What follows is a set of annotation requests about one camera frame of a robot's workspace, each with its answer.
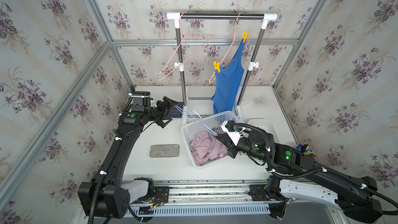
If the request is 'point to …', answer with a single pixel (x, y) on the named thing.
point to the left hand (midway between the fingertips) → (176, 109)
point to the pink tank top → (205, 147)
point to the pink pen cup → (306, 150)
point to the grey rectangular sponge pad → (164, 150)
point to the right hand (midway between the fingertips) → (220, 135)
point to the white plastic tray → (267, 125)
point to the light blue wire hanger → (196, 122)
